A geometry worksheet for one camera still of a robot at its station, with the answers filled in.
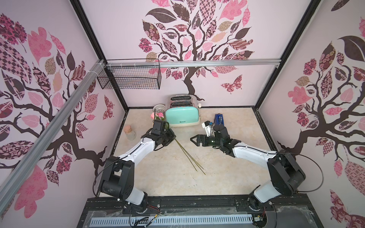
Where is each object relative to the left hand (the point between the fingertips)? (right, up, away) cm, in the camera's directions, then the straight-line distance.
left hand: (176, 137), depth 89 cm
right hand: (+11, 0, -5) cm, 12 cm away
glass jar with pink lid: (-32, +2, +7) cm, 33 cm away
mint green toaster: (+4, +18, +6) cm, 19 cm away
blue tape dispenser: (+31, +12, +16) cm, 37 cm away
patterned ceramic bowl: (-16, +21, +29) cm, 39 cm away
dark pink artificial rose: (-11, +14, +3) cm, 19 cm away
